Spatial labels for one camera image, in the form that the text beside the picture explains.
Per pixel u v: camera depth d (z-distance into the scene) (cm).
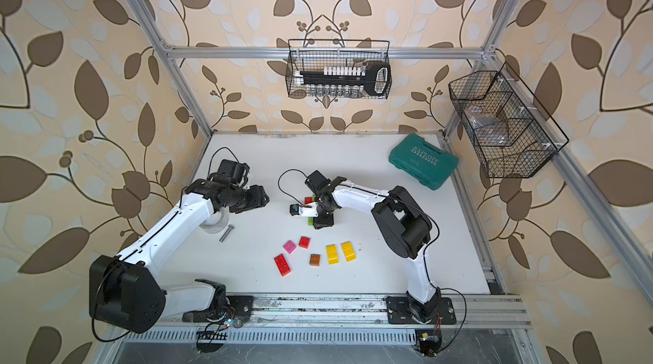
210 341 69
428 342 72
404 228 51
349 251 85
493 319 75
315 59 92
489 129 69
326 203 69
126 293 40
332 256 84
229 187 64
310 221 83
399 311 73
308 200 96
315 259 83
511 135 73
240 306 75
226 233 89
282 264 82
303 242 86
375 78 84
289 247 86
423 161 105
